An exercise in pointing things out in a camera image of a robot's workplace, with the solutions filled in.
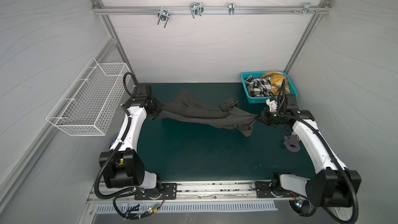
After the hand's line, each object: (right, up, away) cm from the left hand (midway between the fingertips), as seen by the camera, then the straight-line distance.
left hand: (164, 105), depth 84 cm
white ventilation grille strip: (+21, -46, -14) cm, 53 cm away
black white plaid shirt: (+60, +11, +21) cm, 65 cm away
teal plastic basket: (+56, +3, +20) cm, 59 cm away
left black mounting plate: (+5, -41, -10) cm, 43 cm away
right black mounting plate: (+51, -40, -11) cm, 66 cm away
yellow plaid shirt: (+74, +17, +24) cm, 80 cm away
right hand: (+51, -4, -4) cm, 52 cm away
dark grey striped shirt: (+9, -1, +21) cm, 23 cm away
